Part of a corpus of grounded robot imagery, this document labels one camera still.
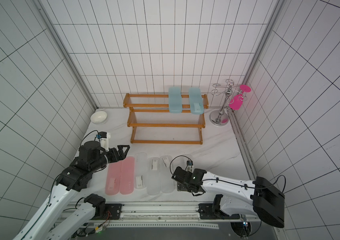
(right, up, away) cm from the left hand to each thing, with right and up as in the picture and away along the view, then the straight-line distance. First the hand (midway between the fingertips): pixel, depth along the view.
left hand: (121, 151), depth 74 cm
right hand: (+31, -21, +6) cm, 38 cm away
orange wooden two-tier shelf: (+12, +14, +26) cm, 31 cm away
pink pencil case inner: (0, -17, +10) cm, 19 cm away
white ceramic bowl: (-30, +18, +36) cm, 50 cm away
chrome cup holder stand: (+63, +18, +37) cm, 75 cm away
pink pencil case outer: (-8, -18, +8) cm, 21 cm away
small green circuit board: (+59, -35, -7) cm, 69 cm away
